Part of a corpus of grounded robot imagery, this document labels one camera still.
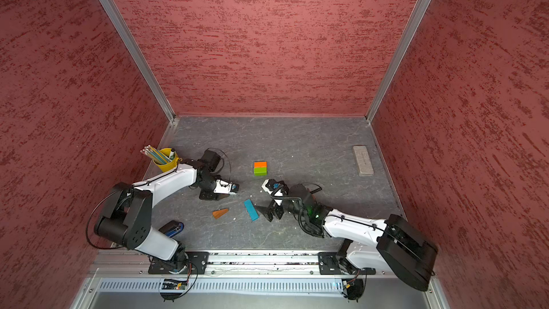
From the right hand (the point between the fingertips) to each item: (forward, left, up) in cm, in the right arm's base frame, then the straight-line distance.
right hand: (263, 200), depth 79 cm
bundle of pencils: (+19, +46, +5) cm, 50 cm away
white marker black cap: (+22, +41, +1) cm, 46 cm away
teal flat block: (0, +6, -9) cm, 11 cm away
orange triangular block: (-2, +19, -9) cm, 21 cm away
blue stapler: (-8, +35, -6) cm, 36 cm away
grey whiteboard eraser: (+22, -46, -9) cm, 52 cm away
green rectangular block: (+17, +3, -9) cm, 19 cm away
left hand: (+7, +22, -8) cm, 24 cm away
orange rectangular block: (+20, +3, -8) cm, 22 cm away
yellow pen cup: (+17, +41, -1) cm, 44 cm away
